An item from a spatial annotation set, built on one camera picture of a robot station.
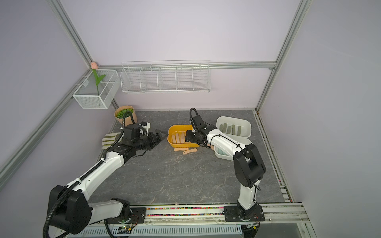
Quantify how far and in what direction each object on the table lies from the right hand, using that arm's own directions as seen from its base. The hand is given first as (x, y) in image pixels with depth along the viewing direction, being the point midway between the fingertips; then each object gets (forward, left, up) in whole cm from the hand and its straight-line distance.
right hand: (187, 137), depth 90 cm
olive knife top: (+13, -37, -12) cm, 41 cm away
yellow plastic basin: (+14, +7, -10) cm, 19 cm away
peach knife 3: (+8, +5, -12) cm, 15 cm away
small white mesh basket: (+22, +54, +19) cm, 61 cm away
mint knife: (-22, -15, +23) cm, 35 cm away
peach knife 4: (-2, +6, -11) cm, 12 cm away
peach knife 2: (+7, +8, -11) cm, 15 cm away
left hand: (-6, +12, +8) cm, 16 cm away
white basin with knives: (+13, -42, -12) cm, 45 cm away
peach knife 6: (-19, -12, +21) cm, 31 cm away
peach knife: (+6, +11, -11) cm, 16 cm away
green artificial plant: (+21, +48, 0) cm, 52 cm away
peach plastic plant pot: (+15, +42, -2) cm, 45 cm away
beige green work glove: (+6, +56, -11) cm, 57 cm away
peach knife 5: (-3, -2, -11) cm, 12 cm away
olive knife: (+14, -32, -12) cm, 37 cm away
